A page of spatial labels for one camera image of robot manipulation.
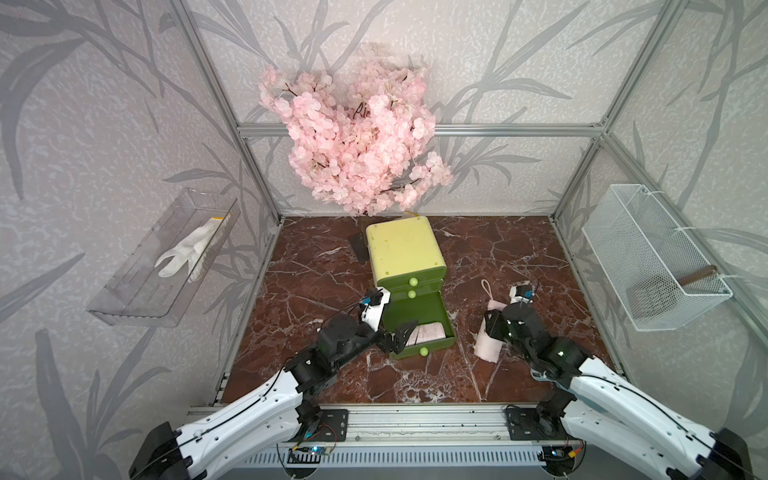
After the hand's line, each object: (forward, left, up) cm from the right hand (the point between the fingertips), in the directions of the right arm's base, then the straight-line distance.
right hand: (488, 314), depth 82 cm
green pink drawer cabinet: (+11, +22, +10) cm, 26 cm away
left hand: (-4, +23, +9) cm, 25 cm away
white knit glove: (+52, +19, -11) cm, 56 cm away
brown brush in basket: (-1, -38, +11) cm, 40 cm away
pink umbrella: (-9, +3, +1) cm, 9 cm away
